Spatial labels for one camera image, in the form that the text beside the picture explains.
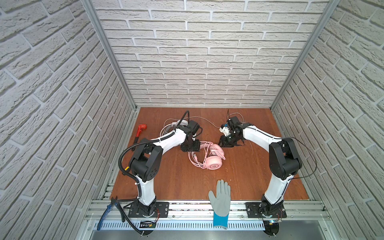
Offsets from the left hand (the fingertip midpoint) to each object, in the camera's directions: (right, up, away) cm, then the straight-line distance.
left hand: (196, 148), depth 91 cm
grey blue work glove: (+13, -27, -15) cm, 33 cm away
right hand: (+15, +2, +1) cm, 16 cm away
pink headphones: (+8, -3, -7) cm, 11 cm away
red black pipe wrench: (-40, +13, +15) cm, 45 cm away
